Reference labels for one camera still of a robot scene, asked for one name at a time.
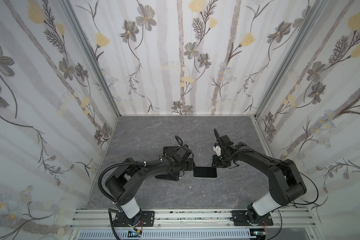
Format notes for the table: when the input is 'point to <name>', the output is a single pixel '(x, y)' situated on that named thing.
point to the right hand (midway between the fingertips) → (210, 161)
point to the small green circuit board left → (135, 233)
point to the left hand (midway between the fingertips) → (193, 162)
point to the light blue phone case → (206, 177)
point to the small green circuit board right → (257, 232)
